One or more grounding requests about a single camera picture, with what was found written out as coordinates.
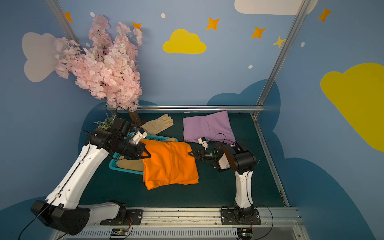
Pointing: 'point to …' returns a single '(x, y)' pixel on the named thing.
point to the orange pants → (169, 163)
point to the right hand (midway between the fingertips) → (191, 153)
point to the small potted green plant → (106, 123)
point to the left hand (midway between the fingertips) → (149, 154)
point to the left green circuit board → (119, 232)
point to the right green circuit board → (245, 232)
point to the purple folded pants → (216, 127)
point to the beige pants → (136, 164)
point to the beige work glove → (153, 127)
